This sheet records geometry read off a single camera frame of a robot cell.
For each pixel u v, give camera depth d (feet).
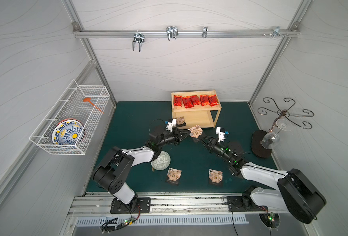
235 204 2.43
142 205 2.41
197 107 2.92
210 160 2.86
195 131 2.57
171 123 2.62
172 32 2.51
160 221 2.31
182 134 2.47
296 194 1.37
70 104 2.29
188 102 2.97
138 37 2.56
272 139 2.43
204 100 2.97
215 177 2.73
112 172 1.48
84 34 2.56
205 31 2.41
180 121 3.50
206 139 2.47
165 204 2.46
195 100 2.99
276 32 2.51
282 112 2.38
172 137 2.42
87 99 2.57
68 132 2.04
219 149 2.31
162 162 2.89
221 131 2.50
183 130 2.63
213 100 2.97
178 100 2.97
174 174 2.75
